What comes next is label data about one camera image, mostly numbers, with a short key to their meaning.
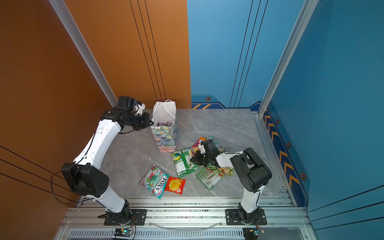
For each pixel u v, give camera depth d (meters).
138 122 0.69
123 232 0.71
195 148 0.95
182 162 0.89
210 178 0.85
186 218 0.76
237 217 0.73
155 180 0.83
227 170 0.87
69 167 0.42
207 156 0.76
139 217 0.74
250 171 0.48
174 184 0.83
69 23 0.74
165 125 0.78
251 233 0.70
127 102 0.63
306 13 0.71
